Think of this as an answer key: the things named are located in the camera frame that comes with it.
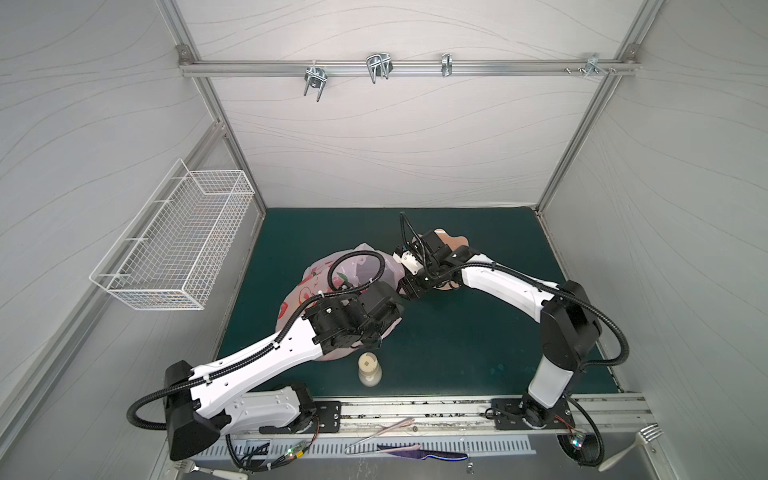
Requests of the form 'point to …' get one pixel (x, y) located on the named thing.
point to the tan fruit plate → (453, 241)
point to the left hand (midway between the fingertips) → (401, 311)
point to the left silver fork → (217, 474)
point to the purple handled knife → (422, 454)
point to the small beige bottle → (369, 369)
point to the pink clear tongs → (380, 431)
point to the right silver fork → (646, 435)
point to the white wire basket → (174, 249)
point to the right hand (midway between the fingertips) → (408, 280)
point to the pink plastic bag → (340, 274)
